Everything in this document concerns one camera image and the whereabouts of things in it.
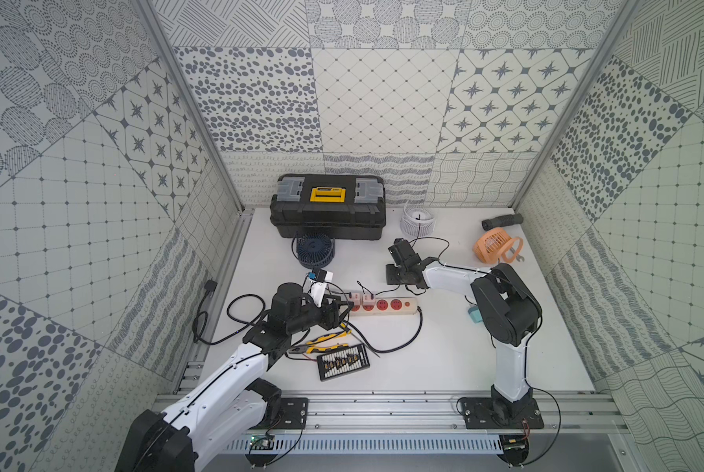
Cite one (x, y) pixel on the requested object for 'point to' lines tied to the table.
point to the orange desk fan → (492, 246)
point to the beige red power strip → (386, 306)
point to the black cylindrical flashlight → (501, 221)
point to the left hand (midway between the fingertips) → (341, 294)
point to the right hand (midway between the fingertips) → (394, 275)
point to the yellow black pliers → (311, 346)
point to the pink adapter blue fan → (356, 299)
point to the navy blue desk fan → (315, 251)
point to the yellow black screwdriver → (345, 327)
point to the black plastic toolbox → (349, 206)
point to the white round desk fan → (417, 222)
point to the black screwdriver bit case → (341, 362)
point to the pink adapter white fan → (367, 299)
